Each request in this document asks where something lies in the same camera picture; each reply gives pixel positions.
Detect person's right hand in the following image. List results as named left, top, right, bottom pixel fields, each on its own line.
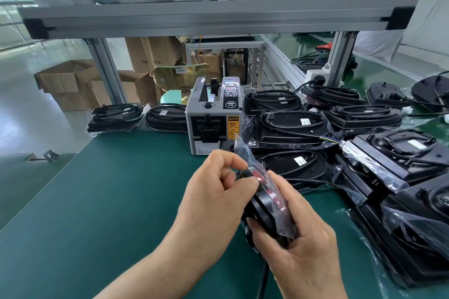
left=246, top=171, right=349, bottom=299

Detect person's left hand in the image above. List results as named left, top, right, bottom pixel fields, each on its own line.
left=168, top=149, right=261, bottom=266

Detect group of bagged black lamps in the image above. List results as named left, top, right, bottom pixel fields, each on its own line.
left=242, top=81, right=449, bottom=289

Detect bagged black lamp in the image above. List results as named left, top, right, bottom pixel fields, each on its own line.
left=86, top=102, right=145, bottom=134

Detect unbagged black lamps with cables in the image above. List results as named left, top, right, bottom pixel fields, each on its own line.
left=365, top=74, right=449, bottom=110

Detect grey tape dispenser machine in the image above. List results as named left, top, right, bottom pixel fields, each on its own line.
left=185, top=76, right=243, bottom=156

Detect green round stool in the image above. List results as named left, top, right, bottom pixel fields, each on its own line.
left=160, top=90, right=192, bottom=106

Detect white power socket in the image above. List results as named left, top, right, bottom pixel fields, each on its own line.
left=307, top=71, right=331, bottom=87

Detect grey metal shelf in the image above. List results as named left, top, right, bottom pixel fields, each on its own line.
left=20, top=0, right=420, bottom=40

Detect window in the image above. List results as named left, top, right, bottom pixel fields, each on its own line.
left=0, top=0, right=35, bottom=51

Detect metal floor bracket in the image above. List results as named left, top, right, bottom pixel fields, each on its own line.
left=28, top=150, right=60, bottom=162

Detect bundle of black cables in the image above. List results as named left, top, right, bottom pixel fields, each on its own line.
left=291, top=50, right=331, bottom=72

